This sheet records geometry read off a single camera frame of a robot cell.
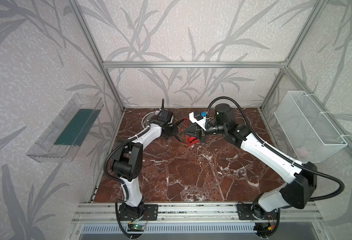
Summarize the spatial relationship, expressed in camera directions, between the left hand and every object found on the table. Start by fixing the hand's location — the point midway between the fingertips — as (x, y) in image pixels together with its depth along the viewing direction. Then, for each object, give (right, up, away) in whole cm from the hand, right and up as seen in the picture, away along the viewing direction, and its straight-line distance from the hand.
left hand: (178, 127), depth 95 cm
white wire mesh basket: (+58, -3, -34) cm, 67 cm away
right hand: (+4, +2, -30) cm, 30 cm away
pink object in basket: (+62, -11, -22) cm, 67 cm away
